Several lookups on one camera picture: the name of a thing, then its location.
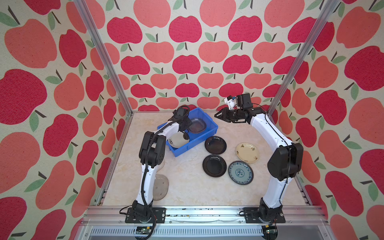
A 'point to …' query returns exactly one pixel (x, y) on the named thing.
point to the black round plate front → (214, 165)
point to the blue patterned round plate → (241, 172)
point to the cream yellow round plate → (247, 152)
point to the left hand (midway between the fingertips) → (192, 123)
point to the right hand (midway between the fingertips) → (219, 115)
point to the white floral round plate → (178, 140)
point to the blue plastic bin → (211, 126)
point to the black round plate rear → (215, 145)
